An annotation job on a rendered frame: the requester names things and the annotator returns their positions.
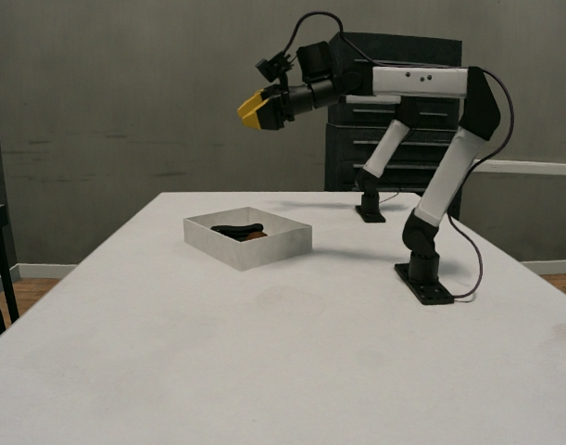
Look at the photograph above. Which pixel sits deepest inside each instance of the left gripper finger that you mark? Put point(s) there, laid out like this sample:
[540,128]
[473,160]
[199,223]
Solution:
[249,105]
[251,119]

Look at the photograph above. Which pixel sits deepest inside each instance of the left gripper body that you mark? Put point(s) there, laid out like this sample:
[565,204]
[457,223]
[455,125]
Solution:
[278,108]

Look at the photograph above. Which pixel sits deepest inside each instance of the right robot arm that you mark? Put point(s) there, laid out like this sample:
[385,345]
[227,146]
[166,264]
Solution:
[369,176]

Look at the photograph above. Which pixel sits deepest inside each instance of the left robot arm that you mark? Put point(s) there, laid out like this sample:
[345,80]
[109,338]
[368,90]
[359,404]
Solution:
[479,122]

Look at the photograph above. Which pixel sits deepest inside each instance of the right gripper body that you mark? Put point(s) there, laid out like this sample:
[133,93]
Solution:
[274,86]

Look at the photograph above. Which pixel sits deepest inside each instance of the dark brown ball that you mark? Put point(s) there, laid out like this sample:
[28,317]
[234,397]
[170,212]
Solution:
[255,235]

